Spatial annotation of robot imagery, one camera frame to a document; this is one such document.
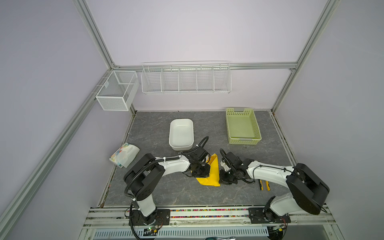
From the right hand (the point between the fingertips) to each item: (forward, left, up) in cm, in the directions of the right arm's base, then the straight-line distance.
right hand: (219, 183), depth 85 cm
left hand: (+3, +6, +1) cm, 6 cm away
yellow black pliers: (-1, -27, +1) cm, 27 cm away
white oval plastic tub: (+33, +24, +1) cm, 41 cm away
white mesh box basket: (+55, +68, +24) cm, 91 cm away
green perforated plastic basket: (+40, -21, 0) cm, 45 cm away
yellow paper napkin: (+2, +3, 0) cm, 3 cm away
